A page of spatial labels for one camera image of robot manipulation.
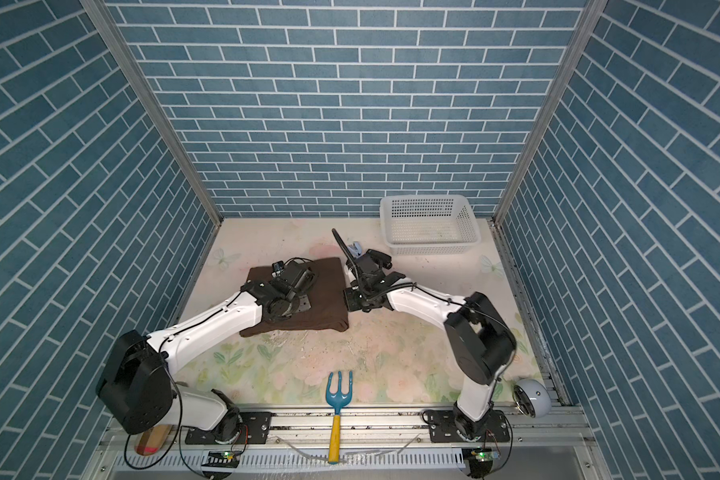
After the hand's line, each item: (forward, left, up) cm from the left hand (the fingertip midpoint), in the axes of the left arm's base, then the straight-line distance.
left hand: (304, 302), depth 86 cm
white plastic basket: (+39, -43, -7) cm, 59 cm away
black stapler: (+21, -25, -6) cm, 33 cm away
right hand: (+2, -12, -1) cm, 12 cm away
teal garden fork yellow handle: (-24, -11, -10) cm, 28 cm away
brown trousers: (0, -6, -6) cm, 9 cm away
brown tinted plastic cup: (-33, +33, -8) cm, 47 cm away
